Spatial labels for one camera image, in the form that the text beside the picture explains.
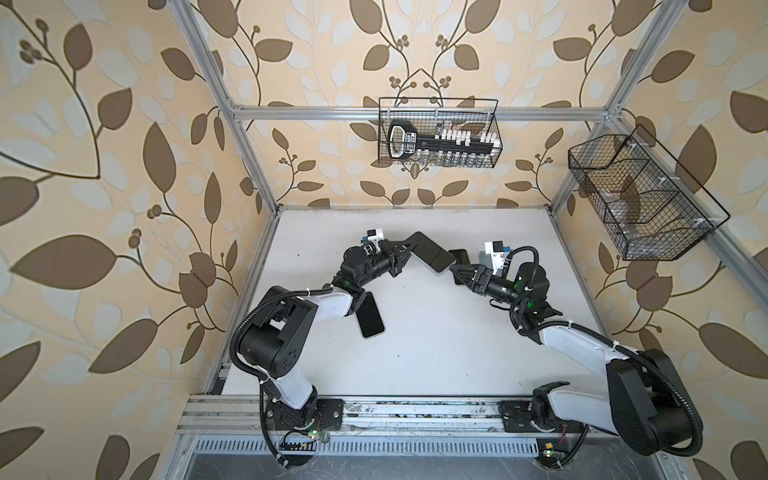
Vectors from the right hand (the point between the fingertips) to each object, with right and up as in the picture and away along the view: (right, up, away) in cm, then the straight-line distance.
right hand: (454, 274), depth 78 cm
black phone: (-5, +4, +3) cm, 7 cm away
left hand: (-9, +8, 0) cm, 12 cm away
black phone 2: (-24, -15, +14) cm, 32 cm away
